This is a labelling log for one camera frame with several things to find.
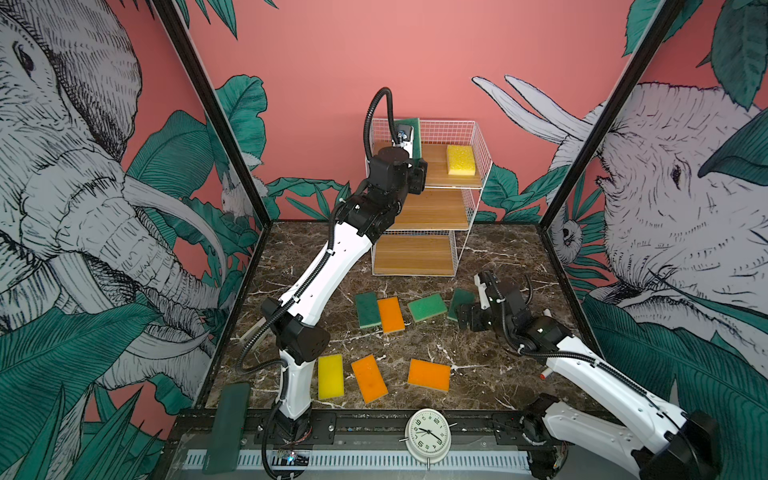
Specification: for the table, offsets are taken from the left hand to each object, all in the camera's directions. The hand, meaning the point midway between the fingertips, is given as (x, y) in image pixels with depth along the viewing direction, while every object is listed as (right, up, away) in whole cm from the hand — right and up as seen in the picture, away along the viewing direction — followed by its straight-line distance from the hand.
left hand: (410, 150), depth 68 cm
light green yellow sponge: (+7, -42, +28) cm, 51 cm away
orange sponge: (+7, -58, +15) cm, 60 cm away
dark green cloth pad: (-45, -71, +4) cm, 84 cm away
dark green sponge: (+19, -39, +30) cm, 53 cm away
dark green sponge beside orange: (-12, -42, +27) cm, 52 cm away
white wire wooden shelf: (+8, -17, +18) cm, 26 cm away
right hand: (+16, -38, +12) cm, 42 cm away
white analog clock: (+5, -68, +2) cm, 68 cm away
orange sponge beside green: (-5, -44, +26) cm, 51 cm away
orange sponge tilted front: (-11, -59, +14) cm, 62 cm away
